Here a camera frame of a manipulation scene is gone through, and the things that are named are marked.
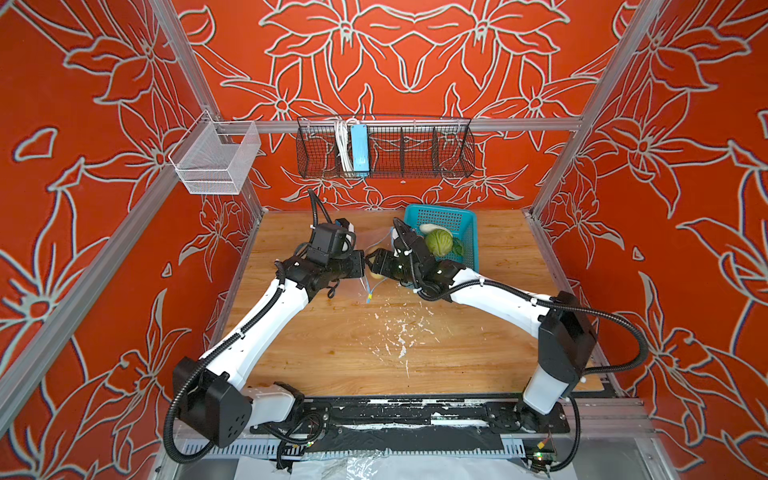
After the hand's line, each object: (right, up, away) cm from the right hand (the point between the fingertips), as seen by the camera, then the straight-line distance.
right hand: (366, 260), depth 80 cm
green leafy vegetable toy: (+31, +3, +24) cm, 40 cm away
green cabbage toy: (+24, +5, +20) cm, 32 cm away
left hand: (-1, +1, -3) cm, 3 cm away
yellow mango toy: (+3, -3, -5) cm, 7 cm away
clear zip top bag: (+1, -6, -3) cm, 7 cm away
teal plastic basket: (+35, +11, +29) cm, 46 cm away
